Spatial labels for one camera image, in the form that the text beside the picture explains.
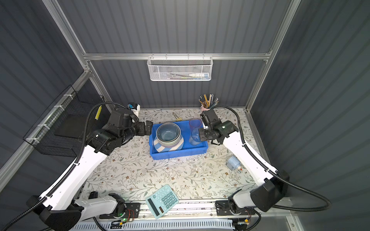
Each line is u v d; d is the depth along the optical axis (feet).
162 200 2.47
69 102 2.51
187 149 2.93
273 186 1.28
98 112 2.72
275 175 1.31
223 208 2.41
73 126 2.33
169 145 2.82
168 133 3.05
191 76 2.96
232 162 2.76
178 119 3.75
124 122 1.72
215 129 1.68
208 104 3.65
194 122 3.26
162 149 2.99
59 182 1.26
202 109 3.55
